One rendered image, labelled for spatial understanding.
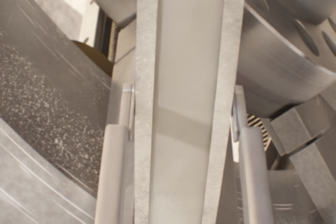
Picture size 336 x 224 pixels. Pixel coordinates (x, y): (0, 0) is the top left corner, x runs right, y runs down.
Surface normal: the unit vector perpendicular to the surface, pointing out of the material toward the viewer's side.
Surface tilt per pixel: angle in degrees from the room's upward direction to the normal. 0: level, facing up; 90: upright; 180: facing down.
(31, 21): 90
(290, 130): 4
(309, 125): 90
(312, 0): 78
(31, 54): 90
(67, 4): 0
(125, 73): 41
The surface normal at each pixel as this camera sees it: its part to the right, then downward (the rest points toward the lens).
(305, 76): 0.29, 0.84
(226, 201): 0.72, -0.51
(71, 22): -0.54, 0.04
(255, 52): 0.12, 0.77
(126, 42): -0.70, -0.54
